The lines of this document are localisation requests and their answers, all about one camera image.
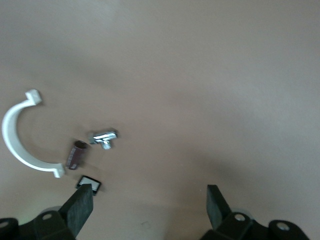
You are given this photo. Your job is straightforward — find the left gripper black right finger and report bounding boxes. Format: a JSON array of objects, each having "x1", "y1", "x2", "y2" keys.
[{"x1": 199, "y1": 184, "x2": 311, "y2": 240}]

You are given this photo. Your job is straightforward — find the dark brown terminal block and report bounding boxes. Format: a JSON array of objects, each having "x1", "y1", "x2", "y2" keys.
[{"x1": 65, "y1": 140, "x2": 88, "y2": 171}]

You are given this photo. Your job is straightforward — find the black switch with white face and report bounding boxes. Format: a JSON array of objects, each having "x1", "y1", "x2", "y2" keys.
[{"x1": 75, "y1": 175, "x2": 103, "y2": 196}]

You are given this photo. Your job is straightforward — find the white semicircular pipe clamp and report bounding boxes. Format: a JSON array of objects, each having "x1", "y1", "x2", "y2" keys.
[{"x1": 1, "y1": 89, "x2": 67, "y2": 179}]

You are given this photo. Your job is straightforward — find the silver metal T-bolt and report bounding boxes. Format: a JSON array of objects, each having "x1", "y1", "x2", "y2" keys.
[{"x1": 87, "y1": 127, "x2": 120, "y2": 151}]

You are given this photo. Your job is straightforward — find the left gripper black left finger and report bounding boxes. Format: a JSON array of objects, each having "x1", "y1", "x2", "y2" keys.
[{"x1": 0, "y1": 184, "x2": 95, "y2": 240}]

